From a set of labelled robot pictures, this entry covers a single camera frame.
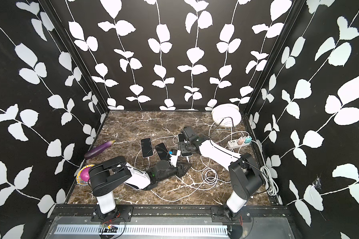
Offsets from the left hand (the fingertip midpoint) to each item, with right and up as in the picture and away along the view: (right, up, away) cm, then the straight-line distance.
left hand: (191, 163), depth 82 cm
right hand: (-5, +10, +7) cm, 13 cm away
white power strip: (+29, +9, +17) cm, 35 cm away
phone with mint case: (-5, +13, +8) cm, 16 cm away
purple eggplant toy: (-59, +6, +12) cm, 61 cm away
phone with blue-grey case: (-29, +5, +16) cm, 34 cm away
